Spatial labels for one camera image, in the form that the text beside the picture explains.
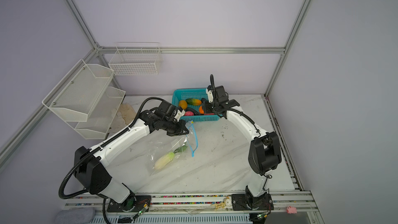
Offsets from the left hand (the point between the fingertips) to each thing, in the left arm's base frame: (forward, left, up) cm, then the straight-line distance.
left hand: (188, 133), depth 77 cm
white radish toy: (-7, +12, -15) cm, 21 cm away
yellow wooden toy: (-29, -15, -17) cm, 37 cm away
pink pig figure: (-31, -49, -16) cm, 60 cm away
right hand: (+18, -8, +1) cm, 20 cm away
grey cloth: (-33, +50, -17) cm, 62 cm away
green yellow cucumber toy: (+35, -1, -15) cm, 38 cm away
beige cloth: (+29, +47, -20) cm, 58 cm away
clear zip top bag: (+1, +11, -16) cm, 20 cm away
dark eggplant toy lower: (+26, -2, -16) cm, 31 cm away
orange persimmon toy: (+28, -6, -16) cm, 33 cm away
